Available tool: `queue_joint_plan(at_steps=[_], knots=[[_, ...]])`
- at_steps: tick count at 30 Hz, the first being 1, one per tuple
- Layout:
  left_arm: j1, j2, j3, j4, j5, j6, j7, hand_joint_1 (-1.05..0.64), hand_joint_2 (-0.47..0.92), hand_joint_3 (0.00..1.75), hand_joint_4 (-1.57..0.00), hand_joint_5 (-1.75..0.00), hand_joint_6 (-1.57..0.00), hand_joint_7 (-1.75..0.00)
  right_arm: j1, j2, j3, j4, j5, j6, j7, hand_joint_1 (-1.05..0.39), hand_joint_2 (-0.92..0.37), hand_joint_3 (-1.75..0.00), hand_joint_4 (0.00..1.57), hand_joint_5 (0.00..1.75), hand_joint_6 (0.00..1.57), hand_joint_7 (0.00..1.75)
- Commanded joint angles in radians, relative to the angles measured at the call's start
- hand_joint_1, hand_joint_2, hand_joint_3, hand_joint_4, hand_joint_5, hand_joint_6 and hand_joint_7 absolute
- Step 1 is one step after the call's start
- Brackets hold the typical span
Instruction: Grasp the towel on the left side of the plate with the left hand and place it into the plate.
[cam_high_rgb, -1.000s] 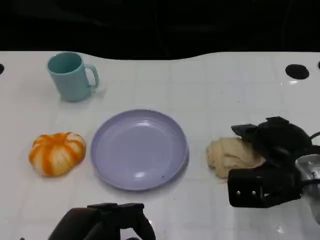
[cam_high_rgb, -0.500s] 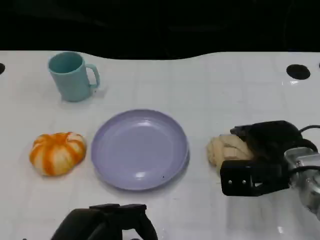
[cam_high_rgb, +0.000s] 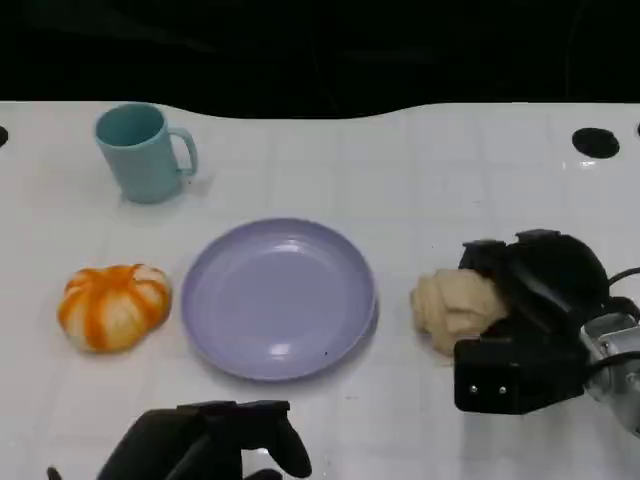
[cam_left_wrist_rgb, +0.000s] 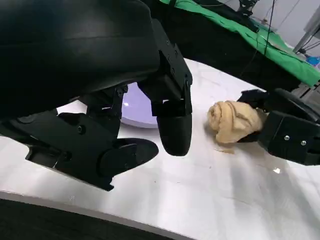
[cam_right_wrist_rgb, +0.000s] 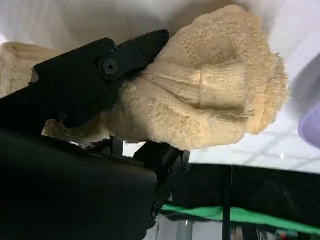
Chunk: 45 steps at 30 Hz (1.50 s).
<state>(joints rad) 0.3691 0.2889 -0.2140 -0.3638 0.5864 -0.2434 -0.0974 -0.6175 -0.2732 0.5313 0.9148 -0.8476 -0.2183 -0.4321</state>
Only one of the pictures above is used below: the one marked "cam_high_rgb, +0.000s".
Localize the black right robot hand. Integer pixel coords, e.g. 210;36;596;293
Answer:
458;228;612;347

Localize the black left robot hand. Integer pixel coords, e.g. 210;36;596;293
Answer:
94;399;314;480

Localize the beige towel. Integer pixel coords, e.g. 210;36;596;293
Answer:
410;268;511;359

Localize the orange and white bread roll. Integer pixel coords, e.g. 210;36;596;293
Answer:
57;263;174;355

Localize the lilac plate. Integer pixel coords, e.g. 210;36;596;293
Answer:
180;216;380;383

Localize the pale green mug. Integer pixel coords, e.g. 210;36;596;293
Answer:
94;102;200;205

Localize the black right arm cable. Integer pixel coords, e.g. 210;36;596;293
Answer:
597;266;640;317

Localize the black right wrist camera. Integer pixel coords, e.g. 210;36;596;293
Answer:
453;336;588;417

